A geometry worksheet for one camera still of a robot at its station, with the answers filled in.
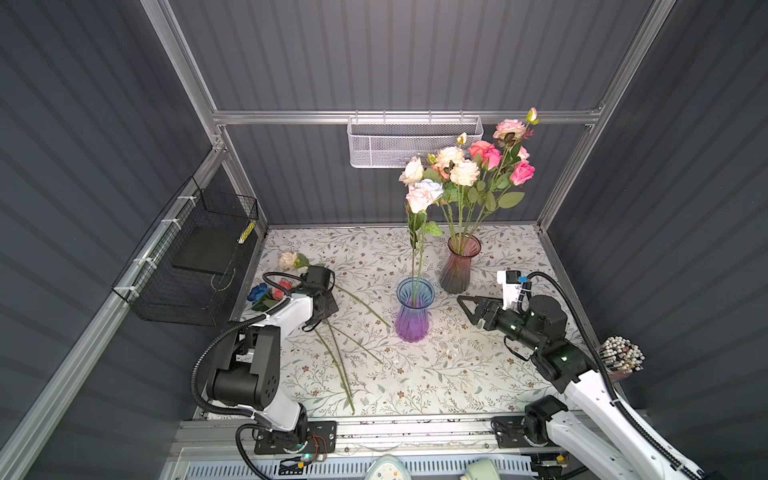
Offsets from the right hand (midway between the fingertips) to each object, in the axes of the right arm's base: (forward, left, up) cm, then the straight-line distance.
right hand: (470, 302), depth 73 cm
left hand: (+9, +41, -18) cm, 46 cm away
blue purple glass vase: (+5, +14, -21) cm, 25 cm away
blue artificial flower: (+14, +63, -16) cm, 67 cm away
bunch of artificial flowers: (+28, +54, -18) cm, 64 cm away
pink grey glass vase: (+18, -1, -14) cm, 23 cm away
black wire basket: (+5, +70, +7) cm, 71 cm away
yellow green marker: (+18, +59, +7) cm, 63 cm away
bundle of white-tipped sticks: (-12, -34, -5) cm, 36 cm away
